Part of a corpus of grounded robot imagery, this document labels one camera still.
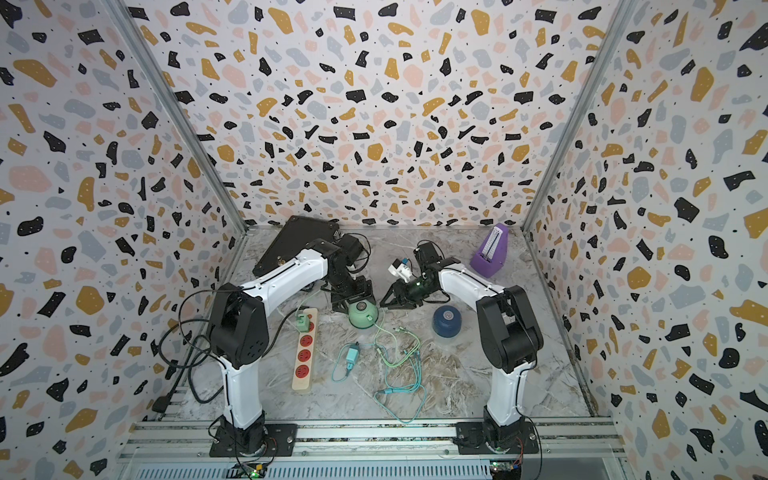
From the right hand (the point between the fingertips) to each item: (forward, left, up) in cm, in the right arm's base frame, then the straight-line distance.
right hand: (387, 305), depth 87 cm
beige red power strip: (-12, +23, -8) cm, 27 cm away
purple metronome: (+22, -34, -3) cm, 41 cm away
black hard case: (+34, +37, -5) cm, 51 cm away
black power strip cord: (-25, +61, -12) cm, 67 cm away
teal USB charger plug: (-12, +10, -8) cm, 17 cm away
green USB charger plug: (-5, +24, -3) cm, 25 cm away
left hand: (0, +5, -1) cm, 5 cm away
